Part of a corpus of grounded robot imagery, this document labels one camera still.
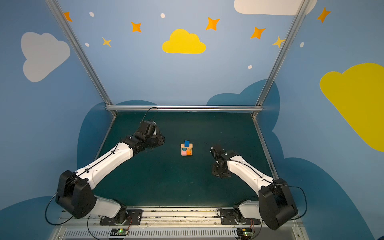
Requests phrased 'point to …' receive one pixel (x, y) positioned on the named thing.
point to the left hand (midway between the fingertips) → (166, 138)
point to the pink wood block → (184, 153)
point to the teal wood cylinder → (184, 149)
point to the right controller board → (244, 233)
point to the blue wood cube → (187, 143)
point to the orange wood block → (189, 152)
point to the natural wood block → (188, 148)
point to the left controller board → (119, 232)
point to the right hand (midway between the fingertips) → (219, 172)
